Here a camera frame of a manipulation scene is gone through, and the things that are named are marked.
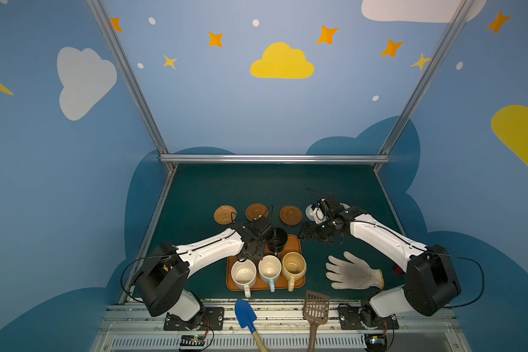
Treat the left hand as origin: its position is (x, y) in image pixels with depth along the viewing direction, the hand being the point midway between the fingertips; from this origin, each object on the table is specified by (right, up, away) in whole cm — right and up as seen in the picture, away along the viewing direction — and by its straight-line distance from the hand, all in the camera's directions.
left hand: (255, 251), depth 85 cm
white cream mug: (-4, -9, -2) cm, 10 cm away
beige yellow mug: (+15, -6, +1) cm, 16 cm away
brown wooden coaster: (+16, +12, +17) cm, 26 cm away
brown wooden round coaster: (0, +15, +13) cm, 20 cm away
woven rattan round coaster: (-15, +12, +16) cm, 25 cm away
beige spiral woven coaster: (+43, +16, +20) cm, 50 cm away
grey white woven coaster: (+22, +15, -7) cm, 28 cm away
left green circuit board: (-21, -27, -12) cm, 36 cm away
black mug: (+9, +3, +7) cm, 12 cm away
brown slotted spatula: (+22, -18, -11) cm, 30 cm away
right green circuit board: (+42, -28, -12) cm, 51 cm away
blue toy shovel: (-3, -19, -11) cm, 22 cm away
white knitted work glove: (+40, -9, -1) cm, 41 cm away
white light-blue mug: (+6, -6, -2) cm, 8 cm away
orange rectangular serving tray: (+16, +1, +6) cm, 17 cm away
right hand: (+21, +7, 0) cm, 22 cm away
